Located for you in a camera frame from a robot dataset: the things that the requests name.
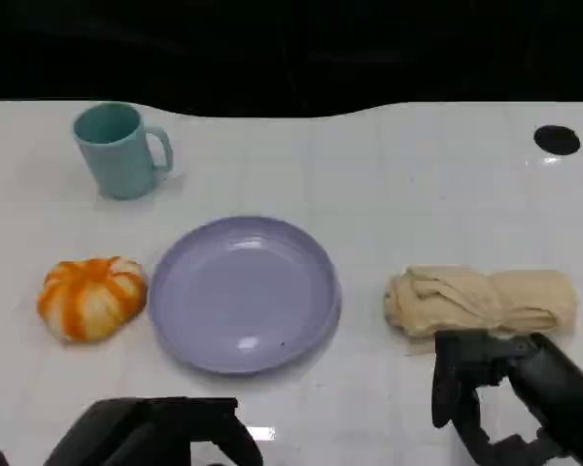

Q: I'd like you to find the lilac plate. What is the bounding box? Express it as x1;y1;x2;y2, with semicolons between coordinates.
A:
148;216;343;377

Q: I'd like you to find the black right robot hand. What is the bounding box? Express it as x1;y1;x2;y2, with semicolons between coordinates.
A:
430;329;583;466

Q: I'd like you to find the black backdrop cloth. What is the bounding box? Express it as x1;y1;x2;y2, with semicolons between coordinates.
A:
0;0;583;119

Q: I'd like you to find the beige towel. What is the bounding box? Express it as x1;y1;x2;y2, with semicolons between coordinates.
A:
382;264;578;355

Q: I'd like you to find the pale green mug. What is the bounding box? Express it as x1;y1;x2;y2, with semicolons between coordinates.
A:
72;101;175;201

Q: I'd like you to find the orange and white bread roll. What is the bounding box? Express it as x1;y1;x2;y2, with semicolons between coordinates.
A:
36;255;150;345

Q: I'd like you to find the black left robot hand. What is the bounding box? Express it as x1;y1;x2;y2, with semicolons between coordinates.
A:
43;396;264;466

